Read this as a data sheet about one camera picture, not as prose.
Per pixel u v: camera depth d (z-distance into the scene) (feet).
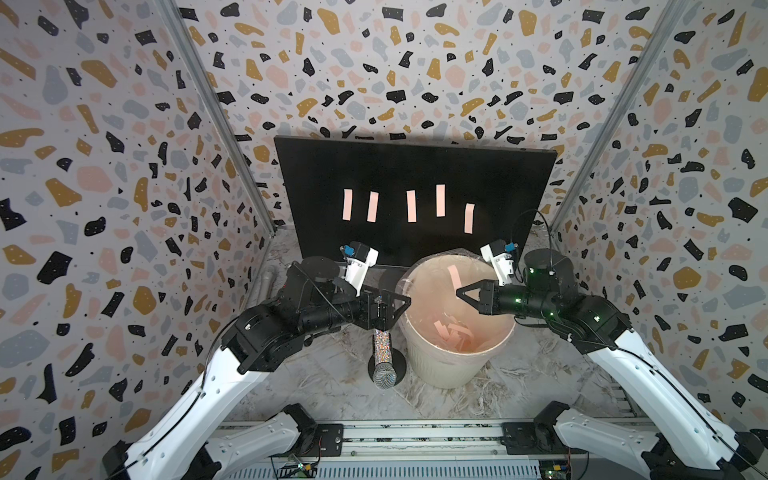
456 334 2.76
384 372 2.09
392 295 1.82
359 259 1.67
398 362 2.89
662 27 2.40
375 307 1.66
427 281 2.48
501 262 1.92
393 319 1.67
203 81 2.62
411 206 2.34
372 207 2.34
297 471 2.34
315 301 1.49
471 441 2.49
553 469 2.35
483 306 1.94
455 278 2.12
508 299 1.84
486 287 1.95
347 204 2.36
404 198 2.30
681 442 1.20
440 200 2.30
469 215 2.34
